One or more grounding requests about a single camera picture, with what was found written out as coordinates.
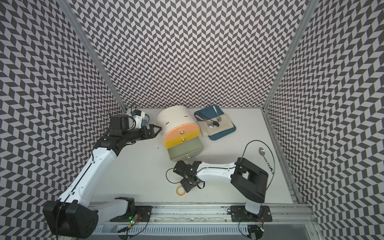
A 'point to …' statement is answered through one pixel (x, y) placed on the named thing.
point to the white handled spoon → (218, 118)
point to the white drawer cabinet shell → (170, 116)
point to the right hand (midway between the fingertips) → (192, 185)
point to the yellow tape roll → (180, 191)
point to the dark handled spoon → (216, 123)
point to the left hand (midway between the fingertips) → (155, 130)
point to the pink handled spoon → (210, 124)
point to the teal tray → (210, 111)
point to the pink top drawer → (180, 129)
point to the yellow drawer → (172, 142)
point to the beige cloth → (225, 124)
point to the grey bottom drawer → (186, 150)
